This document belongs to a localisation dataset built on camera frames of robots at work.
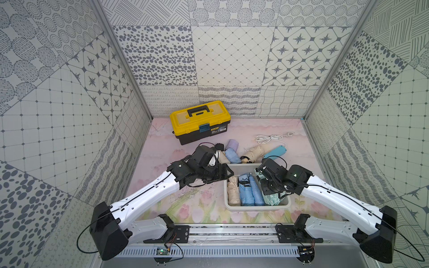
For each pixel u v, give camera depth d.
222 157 0.92
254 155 0.95
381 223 0.39
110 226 0.38
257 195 0.80
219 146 1.02
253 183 0.84
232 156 0.93
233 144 1.05
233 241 0.73
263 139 1.07
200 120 0.97
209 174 0.63
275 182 0.55
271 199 0.68
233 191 0.82
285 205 0.71
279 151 1.02
